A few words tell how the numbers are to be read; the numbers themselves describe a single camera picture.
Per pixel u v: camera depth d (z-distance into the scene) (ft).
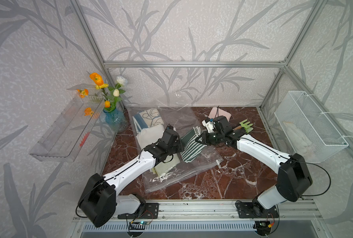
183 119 3.69
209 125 2.54
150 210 2.38
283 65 3.09
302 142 2.47
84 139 2.11
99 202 1.31
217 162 2.92
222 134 2.12
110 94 2.99
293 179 1.42
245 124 3.57
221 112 3.77
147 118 3.57
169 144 2.06
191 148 2.63
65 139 2.23
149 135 3.35
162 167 2.77
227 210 2.48
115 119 3.23
